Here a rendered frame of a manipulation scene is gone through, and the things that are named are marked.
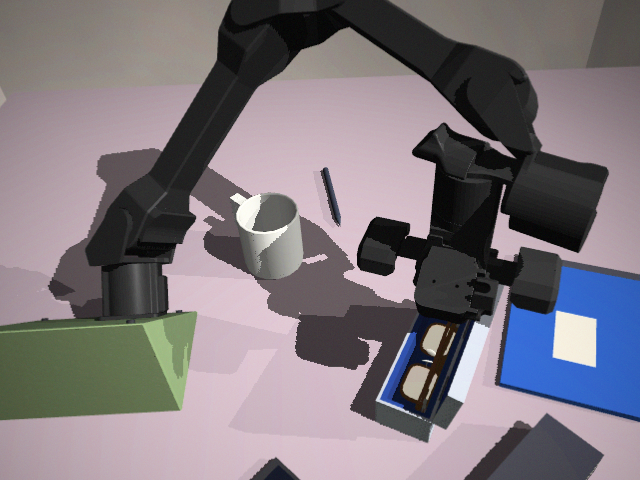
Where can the white mug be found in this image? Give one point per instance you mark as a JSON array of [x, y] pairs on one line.
[[269, 255]]

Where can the brown glasses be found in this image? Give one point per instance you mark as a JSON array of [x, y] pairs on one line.
[[417, 380]]

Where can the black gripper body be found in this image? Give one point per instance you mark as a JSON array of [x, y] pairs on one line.
[[536, 274]]

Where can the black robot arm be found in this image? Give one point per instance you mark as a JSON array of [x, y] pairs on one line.
[[548, 197]]

